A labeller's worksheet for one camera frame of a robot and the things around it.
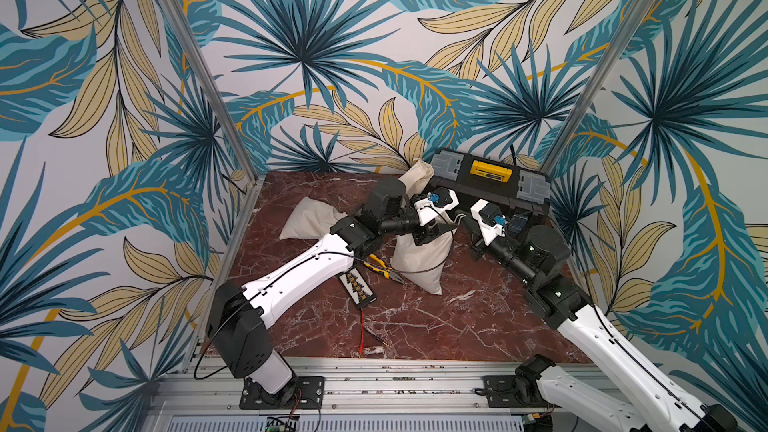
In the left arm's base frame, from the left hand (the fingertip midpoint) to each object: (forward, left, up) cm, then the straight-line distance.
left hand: (449, 217), depth 68 cm
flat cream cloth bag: (+16, +39, -24) cm, 48 cm away
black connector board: (-4, +22, -31) cm, 38 cm away
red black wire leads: (-16, +20, -31) cm, 41 cm away
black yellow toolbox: (+26, -13, -14) cm, 32 cm away
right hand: (-3, +2, +3) cm, 5 cm away
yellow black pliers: (+1, +14, -31) cm, 33 cm away
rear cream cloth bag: (+22, +6, -10) cm, 25 cm away
